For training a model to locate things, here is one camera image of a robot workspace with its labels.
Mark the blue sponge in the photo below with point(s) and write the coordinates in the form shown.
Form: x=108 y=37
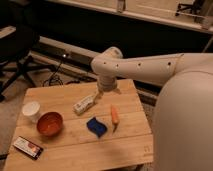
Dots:
x=96 y=127

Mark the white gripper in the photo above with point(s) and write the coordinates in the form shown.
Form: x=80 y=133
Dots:
x=106 y=84

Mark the black candy box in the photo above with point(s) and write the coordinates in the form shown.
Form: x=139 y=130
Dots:
x=27 y=147

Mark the black office chair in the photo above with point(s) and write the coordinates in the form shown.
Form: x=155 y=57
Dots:
x=16 y=41

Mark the orange ceramic bowl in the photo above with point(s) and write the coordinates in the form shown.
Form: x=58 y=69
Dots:
x=50 y=124

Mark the white paper cup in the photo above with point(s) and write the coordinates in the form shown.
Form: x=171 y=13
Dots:
x=31 y=110

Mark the orange carrot toy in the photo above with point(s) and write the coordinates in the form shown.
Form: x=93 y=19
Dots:
x=114 y=118

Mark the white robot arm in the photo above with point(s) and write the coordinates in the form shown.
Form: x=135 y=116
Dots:
x=183 y=116

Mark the wooden table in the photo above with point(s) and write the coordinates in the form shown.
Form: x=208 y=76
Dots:
x=76 y=148

